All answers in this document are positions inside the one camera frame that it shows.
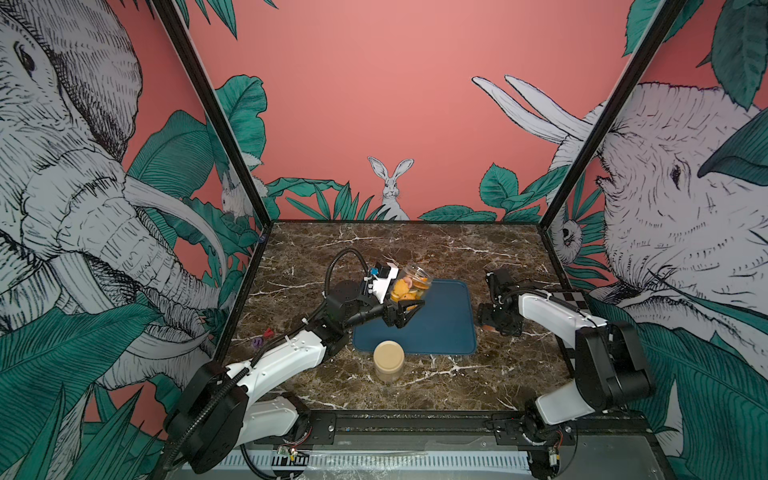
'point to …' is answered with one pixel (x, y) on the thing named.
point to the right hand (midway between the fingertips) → (488, 318)
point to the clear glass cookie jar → (414, 271)
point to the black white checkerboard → (579, 300)
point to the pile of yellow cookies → (408, 289)
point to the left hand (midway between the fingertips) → (416, 292)
